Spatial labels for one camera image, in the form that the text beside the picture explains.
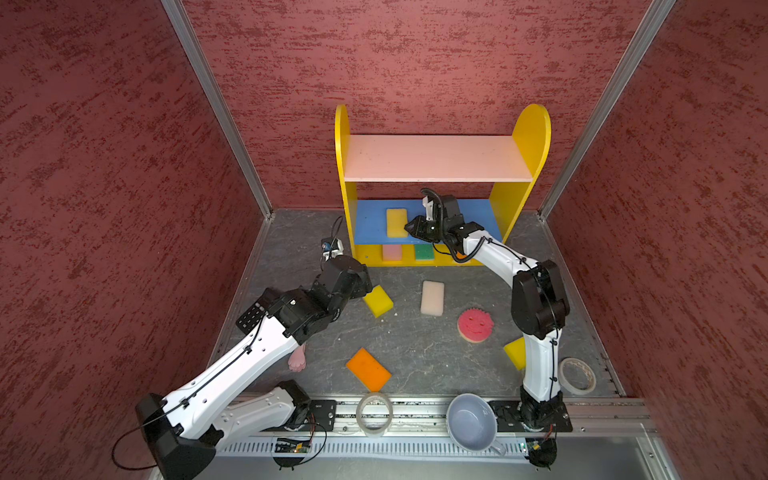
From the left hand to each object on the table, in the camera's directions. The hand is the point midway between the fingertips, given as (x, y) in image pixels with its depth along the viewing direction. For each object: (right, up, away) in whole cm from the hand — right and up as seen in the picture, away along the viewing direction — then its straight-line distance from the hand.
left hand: (354, 278), depth 74 cm
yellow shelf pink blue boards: (+5, +11, +20) cm, 24 cm away
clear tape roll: (+5, -36, +2) cm, 36 cm away
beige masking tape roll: (+61, -29, +7) cm, 68 cm away
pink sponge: (+10, +5, +29) cm, 31 cm away
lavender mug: (+30, -37, 0) cm, 47 cm away
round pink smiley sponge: (+35, -16, +14) cm, 41 cm away
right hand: (+14, +12, +20) cm, 28 cm away
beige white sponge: (+23, -9, +21) cm, 32 cm away
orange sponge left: (+3, -27, +7) cm, 28 cm away
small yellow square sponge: (+5, -10, +20) cm, 23 cm away
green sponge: (+21, +5, +29) cm, 36 cm away
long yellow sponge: (+11, +16, +22) cm, 29 cm away
